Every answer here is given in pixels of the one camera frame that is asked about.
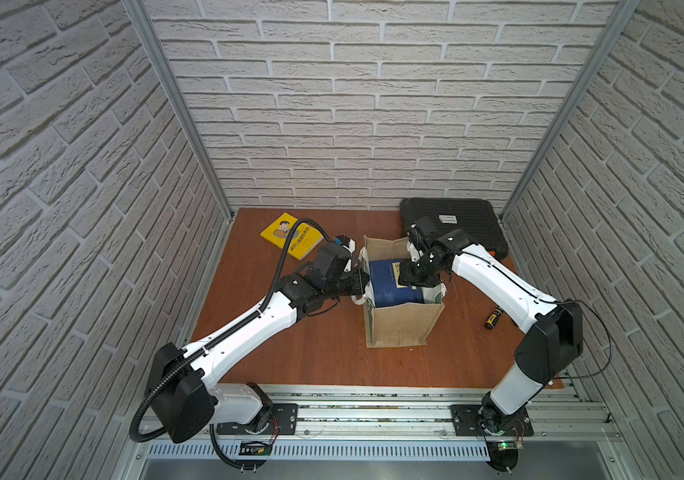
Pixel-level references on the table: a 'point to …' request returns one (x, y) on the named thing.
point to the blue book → (387, 290)
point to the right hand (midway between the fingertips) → (410, 280)
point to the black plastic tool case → (479, 217)
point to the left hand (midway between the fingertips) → (373, 273)
